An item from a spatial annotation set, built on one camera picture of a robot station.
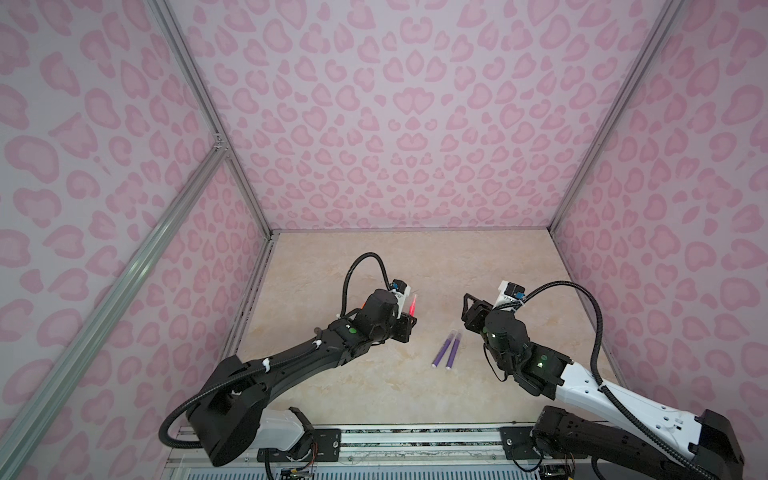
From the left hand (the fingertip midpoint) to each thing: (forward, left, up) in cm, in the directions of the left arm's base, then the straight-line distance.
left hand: (417, 315), depth 80 cm
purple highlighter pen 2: (-3, -12, -14) cm, 19 cm away
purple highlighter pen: (-3, -8, -15) cm, 17 cm away
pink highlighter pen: (+2, +1, +2) cm, 3 cm away
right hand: (+1, -13, +7) cm, 14 cm away
